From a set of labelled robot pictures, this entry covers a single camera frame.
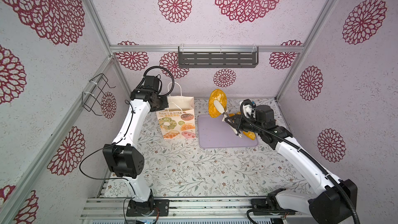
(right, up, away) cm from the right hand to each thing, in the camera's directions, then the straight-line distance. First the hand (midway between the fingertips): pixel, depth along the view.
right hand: (226, 117), depth 74 cm
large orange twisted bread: (-2, +11, +9) cm, 14 cm away
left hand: (-32, +5, +10) cm, 34 cm away
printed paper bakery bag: (-25, -3, +13) cm, 28 cm away
